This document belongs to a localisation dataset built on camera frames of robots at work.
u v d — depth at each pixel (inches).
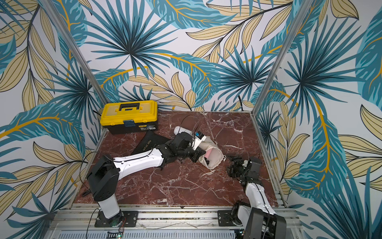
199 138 27.9
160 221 28.9
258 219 16.9
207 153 34.4
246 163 32.1
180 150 25.1
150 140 40.4
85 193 31.6
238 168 30.1
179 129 40.7
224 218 28.8
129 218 28.9
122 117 36.8
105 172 19.9
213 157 34.8
